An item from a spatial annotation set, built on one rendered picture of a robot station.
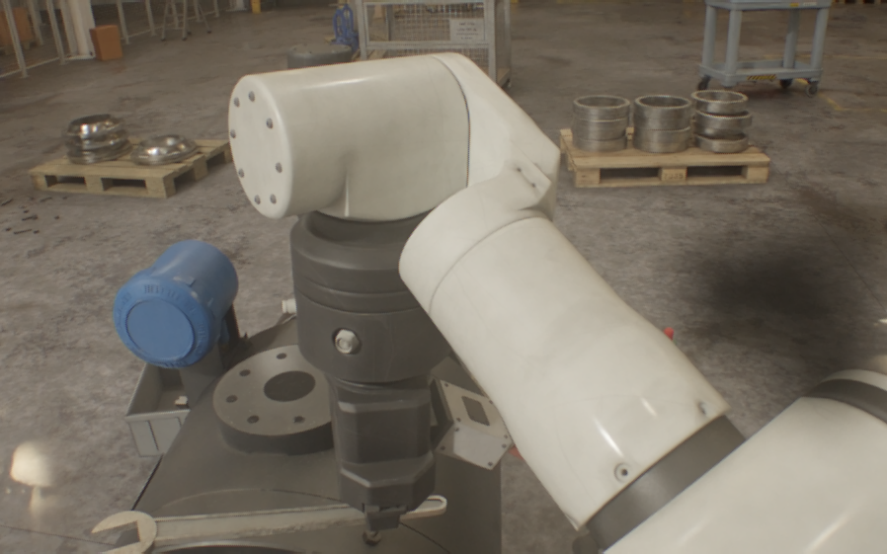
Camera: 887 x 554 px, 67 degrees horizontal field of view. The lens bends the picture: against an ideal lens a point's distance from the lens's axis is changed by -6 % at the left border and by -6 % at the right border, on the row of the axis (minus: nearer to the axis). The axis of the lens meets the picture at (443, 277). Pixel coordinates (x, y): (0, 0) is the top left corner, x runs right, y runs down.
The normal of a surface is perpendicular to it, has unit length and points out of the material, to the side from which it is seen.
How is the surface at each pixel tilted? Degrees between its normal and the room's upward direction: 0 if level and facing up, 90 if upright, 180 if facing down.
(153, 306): 90
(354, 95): 45
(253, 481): 3
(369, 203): 93
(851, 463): 19
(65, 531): 0
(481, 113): 87
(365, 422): 91
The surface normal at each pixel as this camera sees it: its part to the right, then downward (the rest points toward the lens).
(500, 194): 0.27, -0.66
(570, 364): -0.40, -0.44
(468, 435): 0.20, 0.46
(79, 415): -0.05, -0.89
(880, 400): -0.41, -0.80
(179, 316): -0.06, 0.46
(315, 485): 0.16, -0.87
